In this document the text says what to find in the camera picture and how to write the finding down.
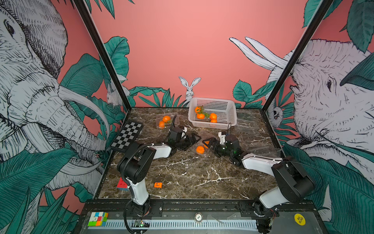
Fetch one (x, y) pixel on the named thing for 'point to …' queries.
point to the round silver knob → (198, 217)
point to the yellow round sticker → (299, 219)
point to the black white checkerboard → (128, 134)
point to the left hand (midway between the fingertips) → (200, 139)
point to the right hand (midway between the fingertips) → (204, 143)
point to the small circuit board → (141, 223)
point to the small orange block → (158, 185)
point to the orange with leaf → (213, 116)
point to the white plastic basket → (225, 110)
